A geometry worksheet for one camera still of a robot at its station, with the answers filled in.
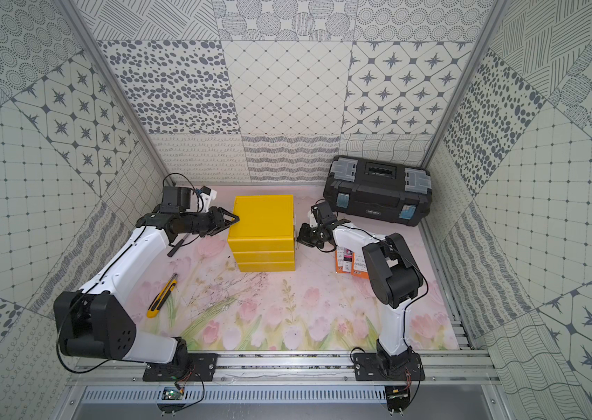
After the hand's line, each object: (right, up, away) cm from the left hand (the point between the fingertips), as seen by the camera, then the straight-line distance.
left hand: (233, 217), depth 82 cm
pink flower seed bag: (+39, -17, +14) cm, 44 cm away
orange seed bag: (+36, -17, +14) cm, 42 cm away
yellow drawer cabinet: (+10, -5, -5) cm, 13 cm away
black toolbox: (+51, +9, +15) cm, 54 cm away
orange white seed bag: (+42, -19, +11) cm, 47 cm away
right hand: (+21, -9, +14) cm, 27 cm away
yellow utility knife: (-25, -27, +5) cm, 37 cm away
